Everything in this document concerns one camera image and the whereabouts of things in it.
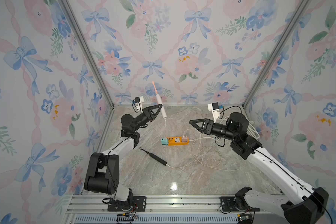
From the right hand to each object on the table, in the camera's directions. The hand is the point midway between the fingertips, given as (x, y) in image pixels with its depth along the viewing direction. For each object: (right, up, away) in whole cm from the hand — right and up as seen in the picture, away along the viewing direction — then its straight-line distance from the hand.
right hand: (192, 122), depth 64 cm
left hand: (-14, +7, +7) cm, 17 cm away
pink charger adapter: (-1, -12, +28) cm, 30 cm away
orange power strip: (-7, -14, +31) cm, 34 cm away
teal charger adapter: (-14, -13, +20) cm, 27 cm away
